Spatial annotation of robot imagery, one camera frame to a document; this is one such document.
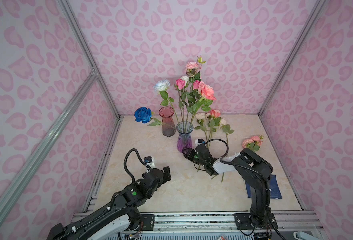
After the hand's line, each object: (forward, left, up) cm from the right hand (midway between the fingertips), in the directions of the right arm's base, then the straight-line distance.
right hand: (183, 150), depth 94 cm
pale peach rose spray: (+21, -31, -5) cm, 38 cm away
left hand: (-15, +10, +7) cm, 19 cm away
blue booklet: (-23, -50, -6) cm, 55 cm away
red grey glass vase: (+14, +10, +7) cm, 19 cm away
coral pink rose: (+26, -23, 0) cm, 35 cm away
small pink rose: (+7, -46, -1) cm, 46 cm away
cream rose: (+30, -12, -1) cm, 32 cm away
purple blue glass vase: (+7, -1, +13) cm, 15 cm away
